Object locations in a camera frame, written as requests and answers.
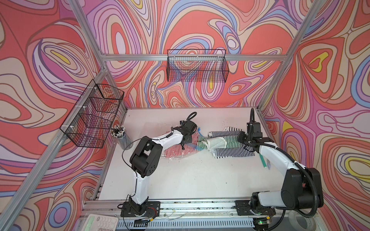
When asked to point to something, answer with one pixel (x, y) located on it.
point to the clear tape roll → (301, 223)
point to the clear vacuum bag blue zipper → (200, 147)
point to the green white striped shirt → (212, 143)
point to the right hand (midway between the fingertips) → (241, 139)
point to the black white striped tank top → (232, 129)
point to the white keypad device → (98, 222)
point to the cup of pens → (119, 132)
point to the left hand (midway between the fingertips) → (187, 139)
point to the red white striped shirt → (191, 147)
